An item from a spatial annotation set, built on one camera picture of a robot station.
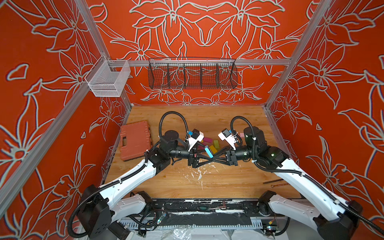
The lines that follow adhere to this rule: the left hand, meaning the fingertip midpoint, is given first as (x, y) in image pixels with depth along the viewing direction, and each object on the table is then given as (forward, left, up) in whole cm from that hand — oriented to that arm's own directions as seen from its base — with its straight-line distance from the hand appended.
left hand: (209, 154), depth 63 cm
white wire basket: (+46, +65, +5) cm, 80 cm away
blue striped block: (0, +1, +4) cm, 4 cm away
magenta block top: (+22, -2, -23) cm, 32 cm away
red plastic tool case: (+22, +49, -27) cm, 60 cm away
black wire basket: (+57, +11, +4) cm, 58 cm away
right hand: (-1, -2, +1) cm, 2 cm away
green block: (+20, -7, -24) cm, 32 cm away
